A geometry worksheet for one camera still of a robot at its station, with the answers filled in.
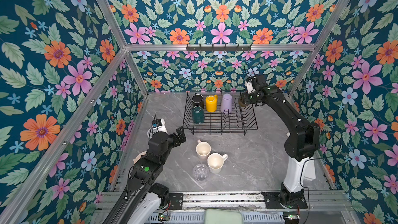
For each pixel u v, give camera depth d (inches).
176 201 28.9
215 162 32.7
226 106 39.9
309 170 31.0
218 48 36.4
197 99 39.8
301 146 20.1
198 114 39.0
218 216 26.3
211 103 39.6
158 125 24.2
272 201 28.8
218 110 42.3
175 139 25.1
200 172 32.5
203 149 33.9
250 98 31.3
